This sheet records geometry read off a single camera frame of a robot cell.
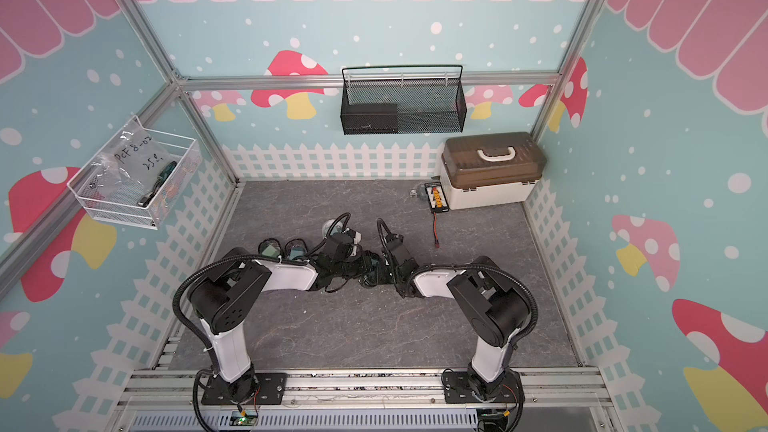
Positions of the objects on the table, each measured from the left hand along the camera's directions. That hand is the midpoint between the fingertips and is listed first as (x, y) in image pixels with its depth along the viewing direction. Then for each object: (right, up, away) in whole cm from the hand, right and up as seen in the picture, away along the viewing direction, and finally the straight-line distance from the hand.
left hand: (379, 268), depth 94 cm
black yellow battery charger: (+21, +23, +19) cm, 36 cm away
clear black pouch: (-2, +3, -6) cm, 7 cm away
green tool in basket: (-54, +25, -20) cm, 63 cm away
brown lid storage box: (+36, +32, +3) cm, 48 cm away
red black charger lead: (+19, +9, +9) cm, 23 cm away
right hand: (-1, -1, 0) cm, 1 cm away
